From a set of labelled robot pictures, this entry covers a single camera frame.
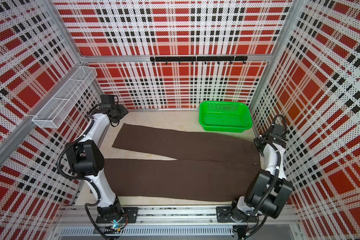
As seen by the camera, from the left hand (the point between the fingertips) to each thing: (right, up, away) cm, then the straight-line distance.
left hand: (126, 112), depth 94 cm
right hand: (+81, -18, -10) cm, 83 cm away
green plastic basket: (+72, -2, +25) cm, 76 cm away
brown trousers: (+51, -35, -4) cm, 62 cm away
